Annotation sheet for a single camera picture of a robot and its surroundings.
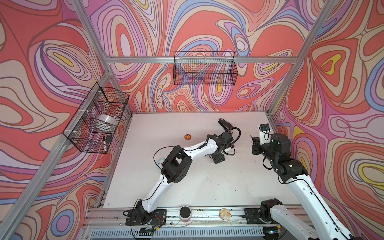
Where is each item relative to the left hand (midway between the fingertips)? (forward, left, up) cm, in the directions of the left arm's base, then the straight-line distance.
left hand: (217, 153), depth 95 cm
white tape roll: (-1, +57, +32) cm, 65 cm away
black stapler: (+23, -9, +1) cm, 24 cm away
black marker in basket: (-8, +59, +24) cm, 64 cm away
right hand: (-5, -16, +21) cm, 27 cm away
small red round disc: (+14, +20, -1) cm, 24 cm away
